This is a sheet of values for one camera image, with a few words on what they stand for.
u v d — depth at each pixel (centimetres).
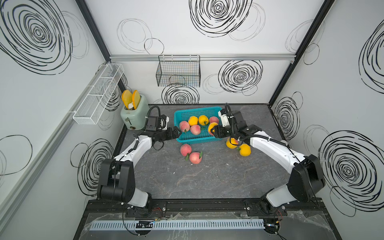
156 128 69
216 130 75
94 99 76
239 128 64
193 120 103
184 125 99
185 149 89
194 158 85
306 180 43
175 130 79
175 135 79
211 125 83
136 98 97
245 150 87
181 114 105
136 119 96
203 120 104
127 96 94
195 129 98
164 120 77
